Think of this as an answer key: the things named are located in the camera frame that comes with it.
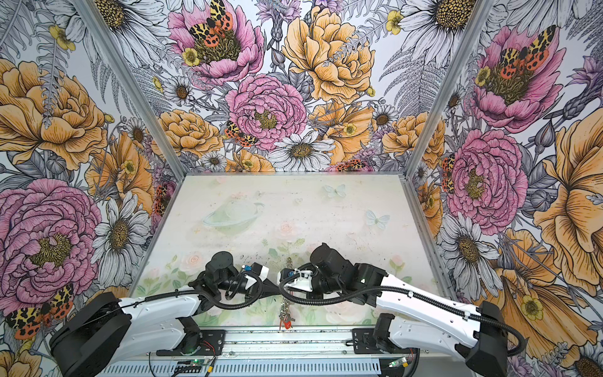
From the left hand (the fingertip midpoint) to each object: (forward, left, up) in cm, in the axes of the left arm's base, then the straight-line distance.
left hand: (282, 294), depth 72 cm
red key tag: (-7, -2, -5) cm, 9 cm away
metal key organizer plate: (-5, -1, -1) cm, 6 cm away
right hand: (-1, -4, +4) cm, 6 cm away
